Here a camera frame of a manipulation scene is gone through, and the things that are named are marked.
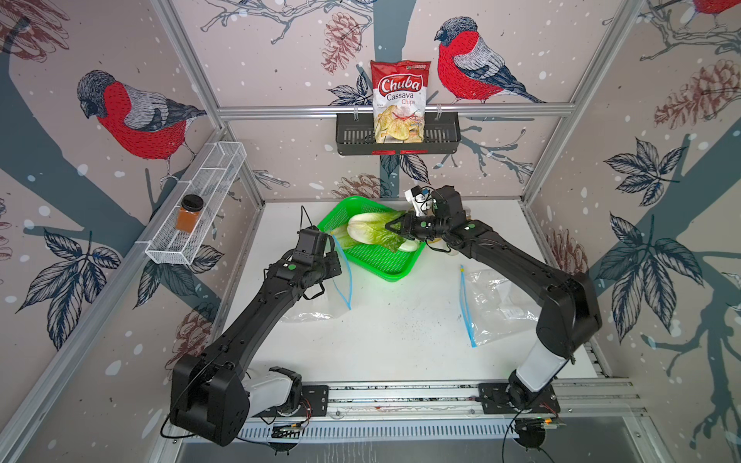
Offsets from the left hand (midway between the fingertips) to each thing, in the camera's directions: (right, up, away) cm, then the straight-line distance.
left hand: (340, 257), depth 83 cm
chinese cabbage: (+9, +9, -3) cm, 13 cm away
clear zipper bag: (-1, -11, -3) cm, 12 cm away
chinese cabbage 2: (-1, +5, +14) cm, 15 cm away
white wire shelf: (-40, +24, +3) cm, 47 cm away
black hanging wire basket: (+4, +39, +12) cm, 41 cm away
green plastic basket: (+12, -4, +18) cm, 22 cm away
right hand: (+13, +9, -4) cm, 17 cm away
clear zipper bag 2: (+48, -16, +7) cm, 51 cm away
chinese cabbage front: (+22, +2, +15) cm, 26 cm away
